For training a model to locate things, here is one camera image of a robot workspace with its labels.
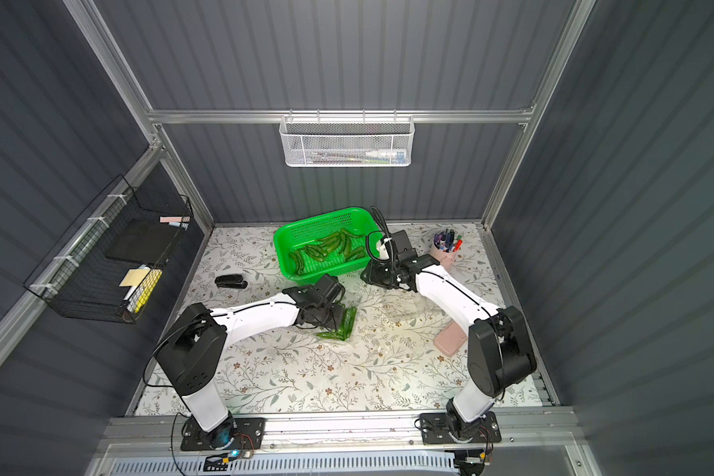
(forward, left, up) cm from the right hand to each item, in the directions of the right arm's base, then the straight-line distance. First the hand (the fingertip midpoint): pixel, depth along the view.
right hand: (368, 275), depth 86 cm
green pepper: (+17, +26, -14) cm, 34 cm away
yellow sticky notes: (-9, +58, +12) cm, 60 cm away
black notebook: (+1, +59, +14) cm, 61 cm away
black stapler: (+9, +50, -16) cm, 53 cm away
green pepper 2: (+27, +13, -13) cm, 33 cm away
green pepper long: (+30, +10, -13) cm, 34 cm away
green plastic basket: (+22, +19, -14) cm, 33 cm away
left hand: (-8, +9, -11) cm, 17 cm away
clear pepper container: (-12, +8, -13) cm, 19 cm away
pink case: (-13, -25, -14) cm, 31 cm away
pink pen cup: (+14, -26, -3) cm, 29 cm away
